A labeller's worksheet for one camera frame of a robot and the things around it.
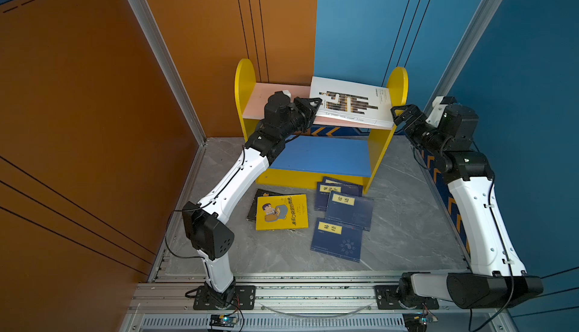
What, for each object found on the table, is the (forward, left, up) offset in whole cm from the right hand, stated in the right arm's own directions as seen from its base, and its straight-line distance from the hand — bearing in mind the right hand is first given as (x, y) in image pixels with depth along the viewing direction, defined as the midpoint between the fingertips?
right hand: (394, 115), depth 67 cm
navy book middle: (-16, +3, -42) cm, 45 cm away
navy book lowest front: (-21, +15, -43) cm, 50 cm away
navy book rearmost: (0, +9, -39) cm, 40 cm away
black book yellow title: (-10, +49, -40) cm, 64 cm away
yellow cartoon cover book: (-11, +36, -40) cm, 55 cm away
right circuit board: (-47, -8, -44) cm, 65 cm away
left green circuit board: (-47, +54, -44) cm, 84 cm away
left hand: (+4, +21, +4) cm, 21 cm away
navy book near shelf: (-9, +10, -40) cm, 42 cm away
